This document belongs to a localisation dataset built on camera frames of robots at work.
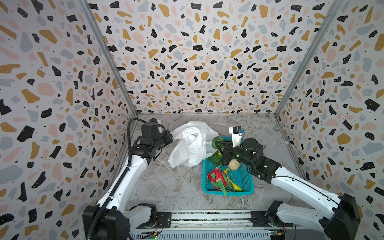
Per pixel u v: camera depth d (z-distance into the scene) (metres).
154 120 0.71
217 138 0.72
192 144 0.67
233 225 0.73
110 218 0.37
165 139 0.70
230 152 0.65
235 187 0.82
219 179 0.78
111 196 0.40
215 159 0.90
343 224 0.38
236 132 0.63
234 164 0.87
